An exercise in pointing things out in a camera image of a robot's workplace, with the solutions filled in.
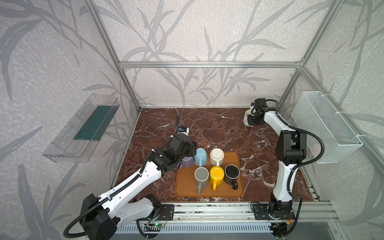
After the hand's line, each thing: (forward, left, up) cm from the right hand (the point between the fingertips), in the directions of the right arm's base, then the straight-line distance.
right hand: (252, 116), depth 102 cm
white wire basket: (-20, -18, +26) cm, 37 cm away
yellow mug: (-41, +28, +1) cm, 50 cm away
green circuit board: (-61, +57, -8) cm, 84 cm away
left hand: (-26, +38, +11) cm, 48 cm away
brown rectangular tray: (-44, +44, -7) cm, 63 cm away
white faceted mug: (+1, +4, +3) cm, 5 cm away
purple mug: (-32, +44, -2) cm, 54 cm away
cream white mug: (-29, +27, -1) cm, 40 cm away
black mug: (-39, +19, +1) cm, 44 cm away
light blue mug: (-30, +36, 0) cm, 47 cm away
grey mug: (-43, +35, +2) cm, 55 cm away
